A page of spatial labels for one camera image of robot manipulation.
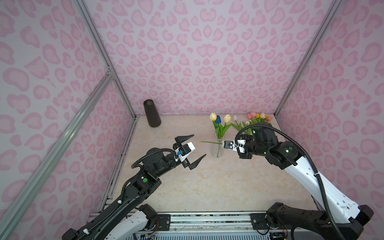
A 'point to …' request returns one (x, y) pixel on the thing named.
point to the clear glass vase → (218, 151)
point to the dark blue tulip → (218, 121)
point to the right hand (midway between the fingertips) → (233, 139)
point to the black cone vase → (153, 116)
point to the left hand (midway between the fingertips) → (197, 141)
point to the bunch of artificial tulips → (252, 118)
